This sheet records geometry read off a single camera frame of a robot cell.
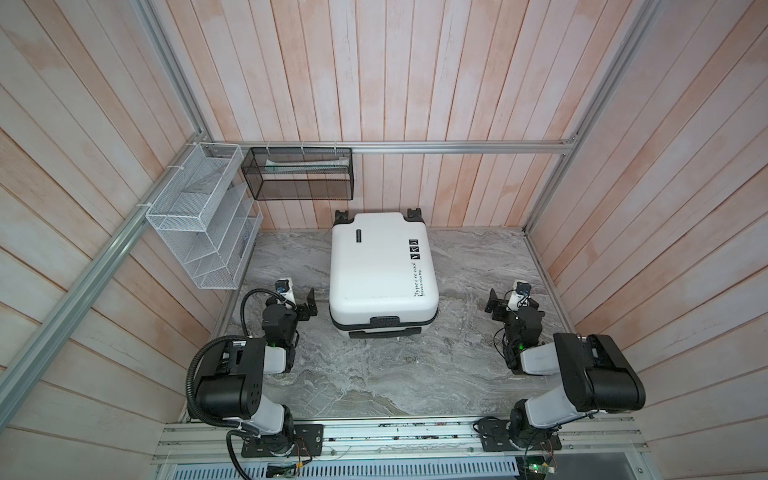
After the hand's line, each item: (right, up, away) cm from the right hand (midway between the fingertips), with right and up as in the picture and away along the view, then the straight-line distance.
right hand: (508, 290), depth 91 cm
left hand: (-66, -1, 0) cm, 66 cm away
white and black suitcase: (-40, +5, -10) cm, 41 cm away
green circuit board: (-2, -41, -20) cm, 45 cm away
